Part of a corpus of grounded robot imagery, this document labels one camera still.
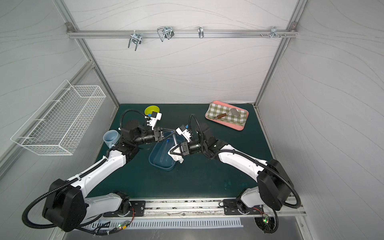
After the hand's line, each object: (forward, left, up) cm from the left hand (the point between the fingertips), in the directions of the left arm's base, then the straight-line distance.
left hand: (174, 133), depth 69 cm
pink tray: (+27, -40, -29) cm, 56 cm away
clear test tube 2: (+1, +11, -27) cm, 29 cm away
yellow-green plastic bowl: (+37, +26, -23) cm, 51 cm away
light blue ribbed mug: (+12, +46, -24) cm, 53 cm away
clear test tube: (-1, 0, -3) cm, 3 cm away
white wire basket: (0, +54, +4) cm, 54 cm away
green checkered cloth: (+41, -23, -27) cm, 54 cm away
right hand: (-6, +2, -7) cm, 9 cm away
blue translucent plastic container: (+1, +13, -27) cm, 30 cm away
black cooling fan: (-31, -45, -31) cm, 63 cm away
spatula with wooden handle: (+39, -38, -27) cm, 61 cm away
